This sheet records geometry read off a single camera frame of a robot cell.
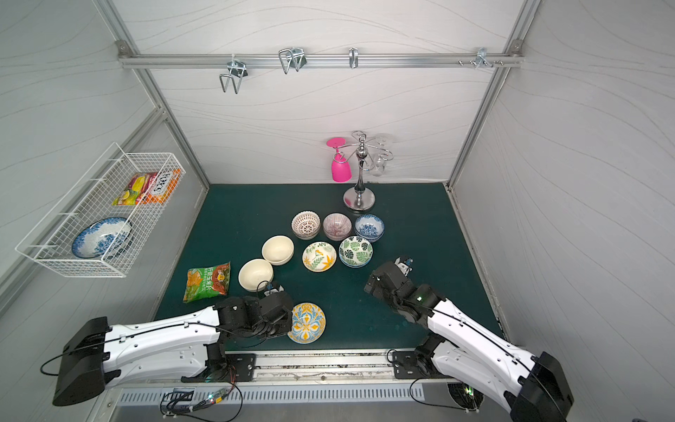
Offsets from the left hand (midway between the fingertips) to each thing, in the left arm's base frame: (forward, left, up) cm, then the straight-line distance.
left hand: (295, 327), depth 76 cm
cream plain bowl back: (+27, +11, -2) cm, 30 cm away
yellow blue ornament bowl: (+2, -3, -3) cm, 5 cm away
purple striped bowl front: (+38, -11, -1) cm, 39 cm away
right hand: (+13, -25, +4) cm, 28 cm away
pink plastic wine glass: (+58, -12, +10) cm, 60 cm away
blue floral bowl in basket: (+12, +45, +29) cm, 55 cm away
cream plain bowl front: (+18, +17, -3) cm, 25 cm away
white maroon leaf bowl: (+39, +2, -2) cm, 40 cm away
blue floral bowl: (+38, -23, -2) cm, 45 cm away
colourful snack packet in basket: (+28, +42, +29) cm, 59 cm away
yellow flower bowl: (+26, -5, -3) cm, 26 cm away
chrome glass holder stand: (+55, -20, -3) cm, 59 cm away
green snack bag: (+14, +32, 0) cm, 35 cm away
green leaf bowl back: (+27, -18, -2) cm, 33 cm away
